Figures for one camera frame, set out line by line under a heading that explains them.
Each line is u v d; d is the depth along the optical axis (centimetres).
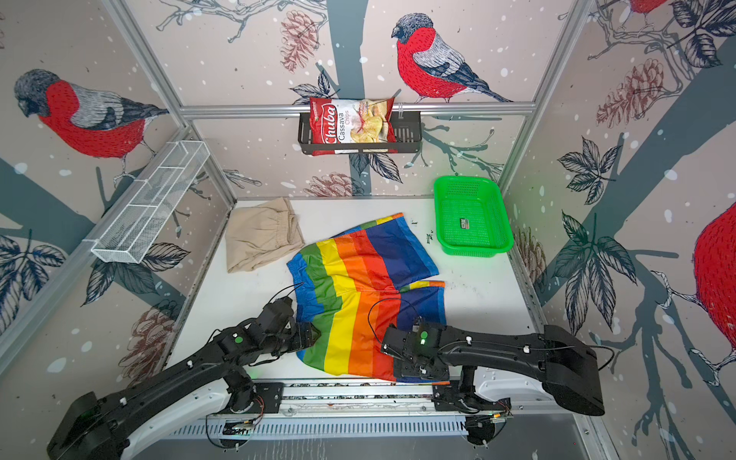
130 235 71
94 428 40
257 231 106
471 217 115
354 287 92
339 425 78
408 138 95
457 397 73
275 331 66
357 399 75
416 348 59
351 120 87
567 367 41
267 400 73
